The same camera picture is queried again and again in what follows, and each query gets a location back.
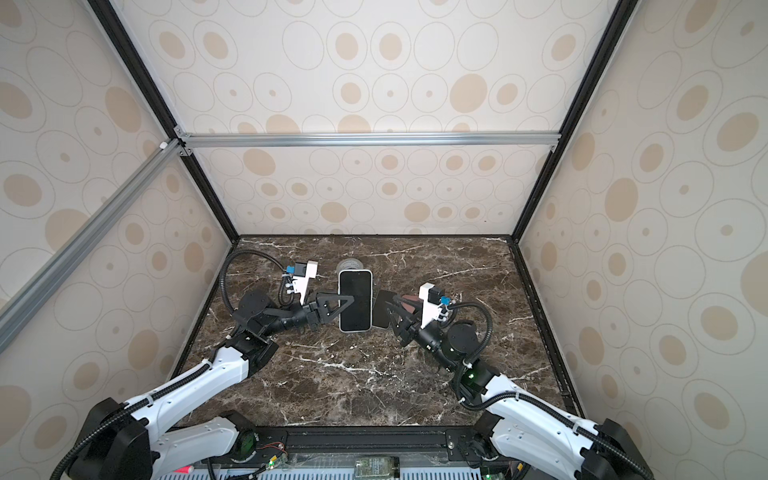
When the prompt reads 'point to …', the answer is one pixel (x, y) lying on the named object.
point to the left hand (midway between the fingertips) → (355, 305)
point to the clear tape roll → (349, 264)
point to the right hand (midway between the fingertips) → (391, 304)
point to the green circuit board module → (377, 467)
